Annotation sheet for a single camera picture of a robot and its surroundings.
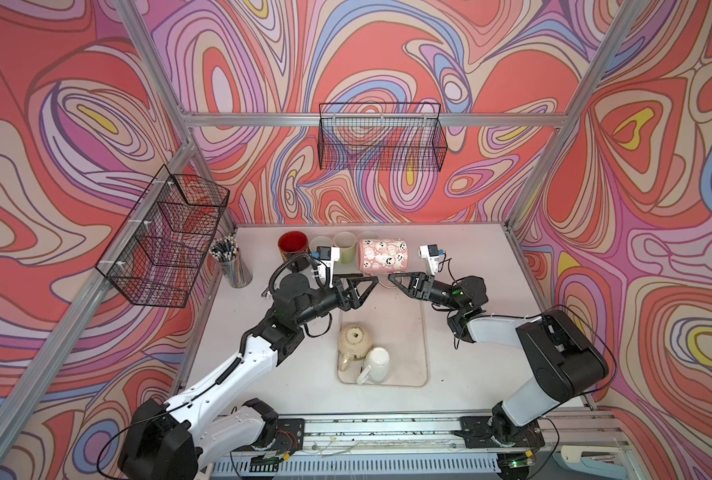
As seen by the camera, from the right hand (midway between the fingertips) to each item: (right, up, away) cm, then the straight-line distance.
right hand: (390, 284), depth 75 cm
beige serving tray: (+4, -14, +19) cm, 24 cm away
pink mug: (-2, +8, -4) cm, 9 cm away
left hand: (-5, +2, -7) cm, 9 cm away
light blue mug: (-5, +14, +30) cm, 34 cm away
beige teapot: (-9, -16, +6) cm, 20 cm away
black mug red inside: (-31, +11, +27) cm, 43 cm away
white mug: (-3, -21, +1) cm, 21 cm away
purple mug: (-22, +12, +28) cm, 38 cm away
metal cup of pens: (-48, +8, +15) cm, 51 cm away
